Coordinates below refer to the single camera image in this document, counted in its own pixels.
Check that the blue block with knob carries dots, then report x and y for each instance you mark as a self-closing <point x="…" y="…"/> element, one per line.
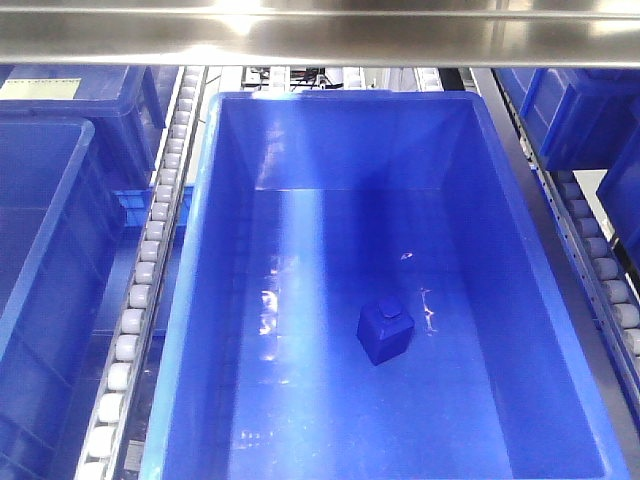
<point x="382" y="335"/>

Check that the large blue plastic bin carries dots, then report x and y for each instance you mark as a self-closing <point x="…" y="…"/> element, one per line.
<point x="325" y="225"/>

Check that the steel rack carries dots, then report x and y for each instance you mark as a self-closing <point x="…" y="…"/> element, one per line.
<point x="320" y="35"/>

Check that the row of blue bins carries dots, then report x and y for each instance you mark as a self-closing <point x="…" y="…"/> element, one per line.
<point x="40" y="225"/>

